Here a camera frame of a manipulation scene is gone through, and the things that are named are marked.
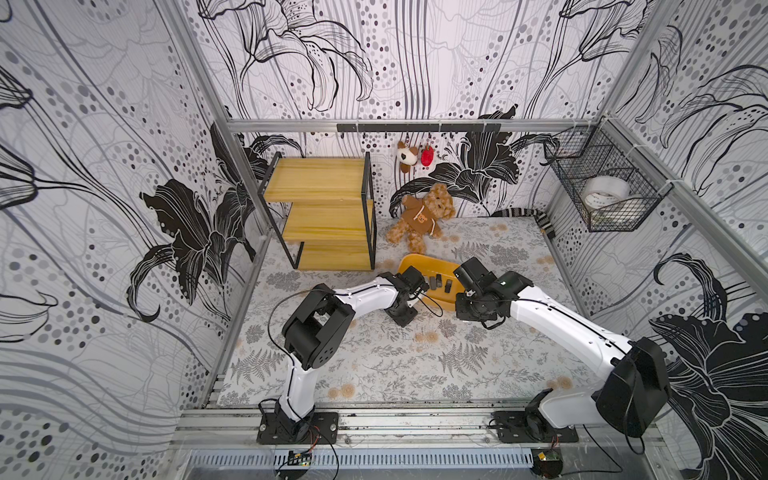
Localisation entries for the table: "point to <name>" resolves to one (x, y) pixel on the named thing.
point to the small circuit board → (296, 459)
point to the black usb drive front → (439, 280)
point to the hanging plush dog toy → (407, 156)
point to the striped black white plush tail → (538, 215)
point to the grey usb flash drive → (432, 280)
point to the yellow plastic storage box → (443, 285)
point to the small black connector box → (547, 462)
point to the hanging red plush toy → (427, 156)
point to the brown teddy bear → (422, 217)
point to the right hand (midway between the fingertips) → (463, 308)
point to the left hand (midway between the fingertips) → (400, 318)
